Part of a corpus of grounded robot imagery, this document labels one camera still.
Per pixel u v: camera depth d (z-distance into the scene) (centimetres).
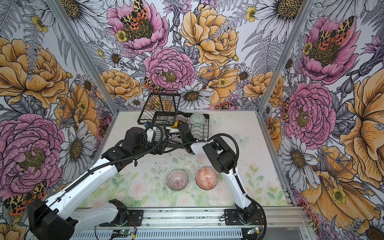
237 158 56
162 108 109
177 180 85
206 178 85
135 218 75
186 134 81
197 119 112
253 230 72
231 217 74
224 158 60
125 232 71
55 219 37
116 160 52
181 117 105
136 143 59
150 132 69
